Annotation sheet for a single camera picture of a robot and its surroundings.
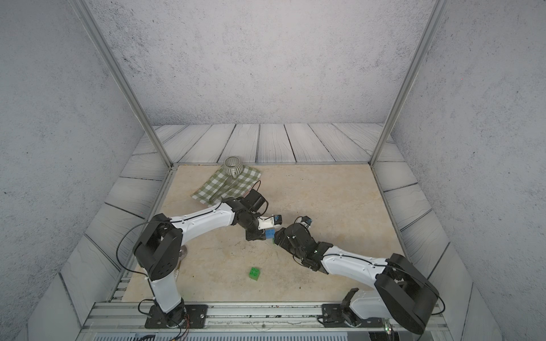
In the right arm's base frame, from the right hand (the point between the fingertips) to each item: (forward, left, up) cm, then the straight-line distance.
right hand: (280, 239), depth 84 cm
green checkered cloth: (+32, +30, -6) cm, 45 cm away
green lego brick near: (-12, +10, -4) cm, 16 cm away
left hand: (+3, +6, -2) cm, 7 cm away
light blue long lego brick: (+2, +4, 0) cm, 5 cm away
